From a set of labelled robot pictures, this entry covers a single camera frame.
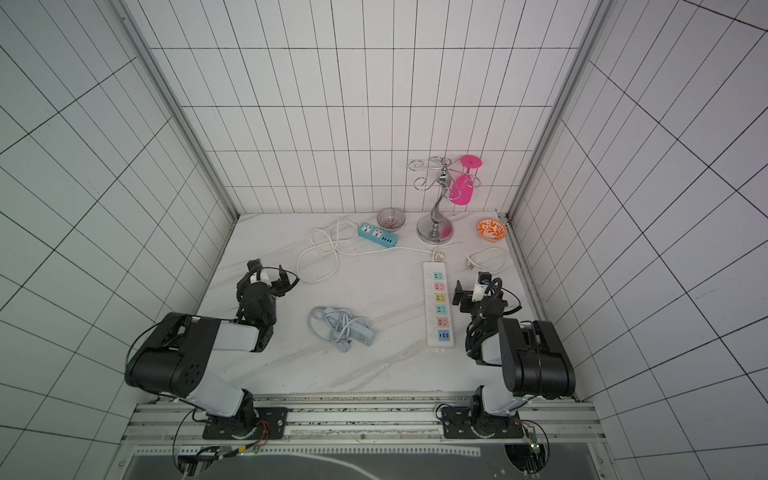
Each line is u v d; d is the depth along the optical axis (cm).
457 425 72
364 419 75
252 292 71
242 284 81
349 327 83
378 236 110
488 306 67
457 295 84
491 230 113
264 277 79
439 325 87
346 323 83
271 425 72
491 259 106
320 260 106
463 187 104
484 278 78
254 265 76
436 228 114
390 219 118
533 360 45
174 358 45
